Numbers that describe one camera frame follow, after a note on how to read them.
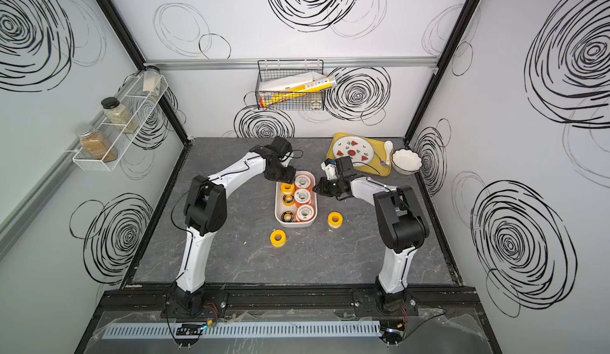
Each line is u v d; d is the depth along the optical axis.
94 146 0.63
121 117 0.71
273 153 0.75
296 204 0.95
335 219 0.91
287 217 0.92
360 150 1.16
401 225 0.50
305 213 0.90
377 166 1.11
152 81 0.87
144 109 0.96
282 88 0.88
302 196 0.95
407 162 1.09
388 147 1.16
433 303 0.74
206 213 0.57
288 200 0.97
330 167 0.90
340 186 0.78
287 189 0.96
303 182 0.99
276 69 0.94
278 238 0.87
